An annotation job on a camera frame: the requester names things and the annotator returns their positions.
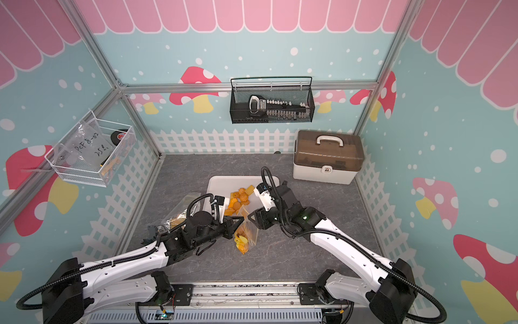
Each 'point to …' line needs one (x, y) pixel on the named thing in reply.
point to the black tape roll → (117, 136)
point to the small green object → (277, 152)
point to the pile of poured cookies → (238, 198)
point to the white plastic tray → (224, 185)
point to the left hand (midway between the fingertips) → (244, 222)
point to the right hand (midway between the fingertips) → (253, 214)
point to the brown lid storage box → (327, 156)
